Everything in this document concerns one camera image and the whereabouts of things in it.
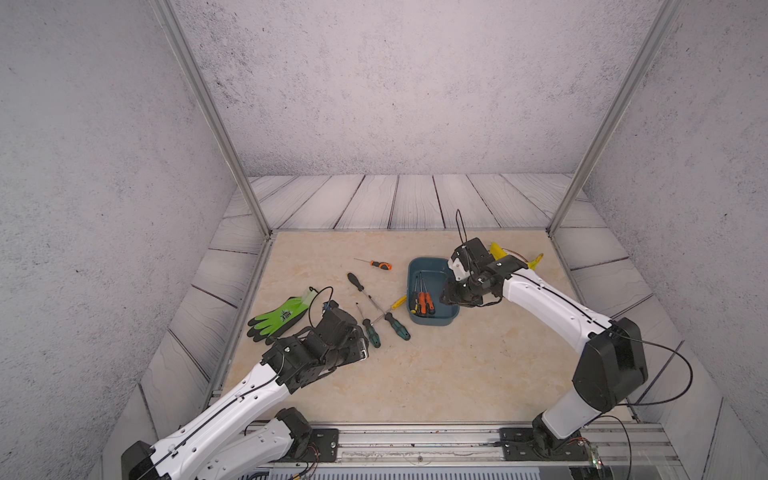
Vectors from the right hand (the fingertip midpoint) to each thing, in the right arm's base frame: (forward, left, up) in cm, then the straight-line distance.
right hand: (445, 299), depth 84 cm
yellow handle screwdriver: (+6, +15, -14) cm, 21 cm away
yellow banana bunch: (+24, -21, -9) cm, 33 cm away
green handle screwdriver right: (-3, +13, -12) cm, 18 cm away
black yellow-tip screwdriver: (+6, +8, -12) cm, 15 cm away
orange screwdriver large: (+7, +6, -13) cm, 16 cm away
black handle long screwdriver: (+15, +28, -13) cm, 35 cm away
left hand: (-14, +21, 0) cm, 26 cm away
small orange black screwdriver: (+22, +19, -12) cm, 31 cm away
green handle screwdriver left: (-4, +21, -12) cm, 25 cm away
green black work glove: (-2, +54, -12) cm, 56 cm away
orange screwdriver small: (+9, +4, -13) cm, 16 cm away
